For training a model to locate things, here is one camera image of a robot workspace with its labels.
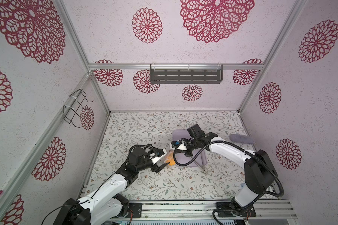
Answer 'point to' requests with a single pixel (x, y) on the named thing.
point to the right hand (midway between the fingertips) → (175, 148)
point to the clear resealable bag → (170, 154)
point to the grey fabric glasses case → (241, 138)
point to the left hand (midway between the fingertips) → (164, 156)
